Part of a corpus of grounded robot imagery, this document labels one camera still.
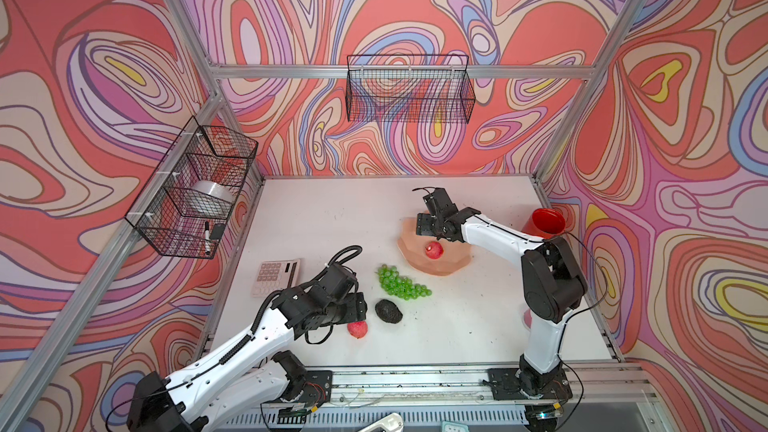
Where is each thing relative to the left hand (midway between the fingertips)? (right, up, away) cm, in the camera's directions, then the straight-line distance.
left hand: (361, 309), depth 77 cm
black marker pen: (-37, +19, -5) cm, 42 cm away
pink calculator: (-28, +5, +15) cm, 32 cm away
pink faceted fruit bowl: (+29, +11, +19) cm, 37 cm away
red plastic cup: (+55, +22, +11) cm, 60 cm away
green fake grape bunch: (+12, +3, +10) cm, 16 cm away
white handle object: (+8, -22, -11) cm, 26 cm away
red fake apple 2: (-1, -6, +1) cm, 6 cm away
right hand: (+21, +19, +19) cm, 34 cm away
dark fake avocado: (+7, -2, +5) cm, 9 cm away
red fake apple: (+22, +13, +16) cm, 30 cm away
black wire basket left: (-42, +28, -5) cm, 51 cm away
